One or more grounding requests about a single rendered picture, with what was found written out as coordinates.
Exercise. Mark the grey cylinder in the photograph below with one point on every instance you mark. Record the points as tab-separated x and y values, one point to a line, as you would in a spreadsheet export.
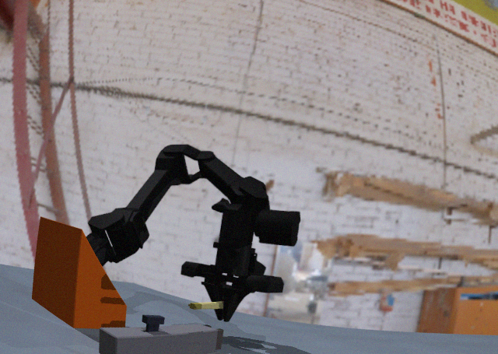
207	305

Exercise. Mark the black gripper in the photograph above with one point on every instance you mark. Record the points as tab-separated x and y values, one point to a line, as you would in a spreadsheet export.
232	258

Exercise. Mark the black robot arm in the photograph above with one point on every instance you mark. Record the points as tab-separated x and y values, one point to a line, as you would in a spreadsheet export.
248	212

